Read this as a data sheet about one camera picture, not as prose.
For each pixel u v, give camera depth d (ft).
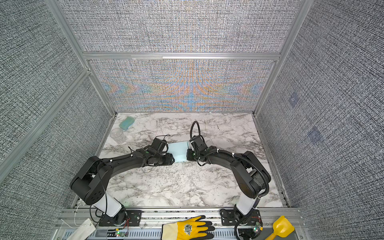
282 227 2.31
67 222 2.40
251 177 1.54
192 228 2.24
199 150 2.35
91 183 1.48
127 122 3.66
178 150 2.98
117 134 3.39
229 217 2.39
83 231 2.26
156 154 2.34
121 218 2.14
